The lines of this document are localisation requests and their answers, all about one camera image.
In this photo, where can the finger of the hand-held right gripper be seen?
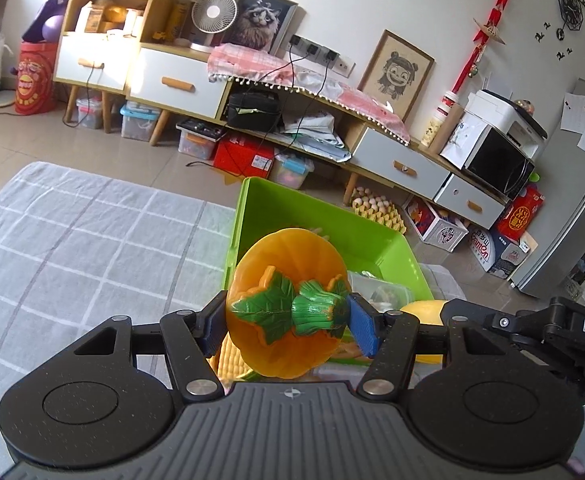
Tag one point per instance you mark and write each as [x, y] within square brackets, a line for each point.
[477, 315]

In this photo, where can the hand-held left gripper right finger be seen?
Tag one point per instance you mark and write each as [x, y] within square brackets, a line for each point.
[362, 325]

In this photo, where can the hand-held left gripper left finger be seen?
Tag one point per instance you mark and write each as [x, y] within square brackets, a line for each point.
[215, 325]

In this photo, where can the clear cotton swab jar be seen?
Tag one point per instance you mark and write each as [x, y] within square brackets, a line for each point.
[372, 285]

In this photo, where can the yellow toy corn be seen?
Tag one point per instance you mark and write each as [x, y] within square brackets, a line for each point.
[232, 365]

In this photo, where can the yellow toy bowl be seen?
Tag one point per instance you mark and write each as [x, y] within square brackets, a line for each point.
[422, 312]

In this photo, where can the orange toy pumpkin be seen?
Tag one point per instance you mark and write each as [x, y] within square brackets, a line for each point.
[292, 260]

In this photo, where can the green plastic storage box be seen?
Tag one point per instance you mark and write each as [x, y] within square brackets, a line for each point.
[292, 210]

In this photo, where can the white printed carton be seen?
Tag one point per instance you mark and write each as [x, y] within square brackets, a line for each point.
[502, 255]

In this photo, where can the red gift box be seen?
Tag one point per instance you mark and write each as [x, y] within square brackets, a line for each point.
[520, 217]

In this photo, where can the tray of eggs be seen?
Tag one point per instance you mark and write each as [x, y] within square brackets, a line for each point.
[377, 207]

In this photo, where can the grey refrigerator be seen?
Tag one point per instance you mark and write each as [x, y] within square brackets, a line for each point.
[562, 200]

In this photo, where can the black microwave oven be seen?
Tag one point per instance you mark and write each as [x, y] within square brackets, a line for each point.
[497, 165]

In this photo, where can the grey checked tablecloth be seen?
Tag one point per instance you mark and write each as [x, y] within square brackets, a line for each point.
[72, 240]

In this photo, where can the small clear blue-lid box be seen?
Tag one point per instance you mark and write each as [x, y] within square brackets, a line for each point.
[292, 172]

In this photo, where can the red flat box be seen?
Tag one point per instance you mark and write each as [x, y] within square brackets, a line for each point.
[242, 157]

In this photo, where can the white paper sheet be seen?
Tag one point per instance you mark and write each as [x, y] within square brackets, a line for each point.
[465, 140]

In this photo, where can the tall printed bottle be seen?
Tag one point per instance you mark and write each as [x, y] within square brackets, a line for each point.
[435, 127]

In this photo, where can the pile of papers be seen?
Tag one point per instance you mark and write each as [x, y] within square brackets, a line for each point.
[317, 137]

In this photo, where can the white printer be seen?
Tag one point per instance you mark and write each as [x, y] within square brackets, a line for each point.
[502, 110]

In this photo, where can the clear box with blue lid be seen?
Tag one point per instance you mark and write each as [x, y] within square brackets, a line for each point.
[140, 122]

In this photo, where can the black bag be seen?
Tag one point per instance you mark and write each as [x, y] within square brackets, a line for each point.
[252, 110]

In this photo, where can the clear box with pink contents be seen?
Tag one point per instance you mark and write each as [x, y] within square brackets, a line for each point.
[91, 115]

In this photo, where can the wooden white-drawer TV cabinet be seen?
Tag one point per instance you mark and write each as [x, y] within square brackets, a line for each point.
[172, 77]

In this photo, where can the framed cartoon picture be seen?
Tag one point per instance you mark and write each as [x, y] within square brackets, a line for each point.
[397, 75]

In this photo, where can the pink checked tasselled cloth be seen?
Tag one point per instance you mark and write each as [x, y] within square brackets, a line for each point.
[282, 72]

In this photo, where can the red hanging ornament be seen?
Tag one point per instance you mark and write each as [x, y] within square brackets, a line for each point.
[492, 25]

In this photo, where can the red printed bucket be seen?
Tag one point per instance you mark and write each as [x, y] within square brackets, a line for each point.
[35, 80]

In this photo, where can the framed cat picture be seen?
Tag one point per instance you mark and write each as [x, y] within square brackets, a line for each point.
[260, 20]

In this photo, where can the white desk fan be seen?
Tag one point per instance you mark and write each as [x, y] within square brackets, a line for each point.
[214, 15]

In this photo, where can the purple exercise ball bag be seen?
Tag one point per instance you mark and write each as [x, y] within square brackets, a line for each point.
[47, 20]

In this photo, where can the wall power outlets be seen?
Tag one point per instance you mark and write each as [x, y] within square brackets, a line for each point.
[322, 55]

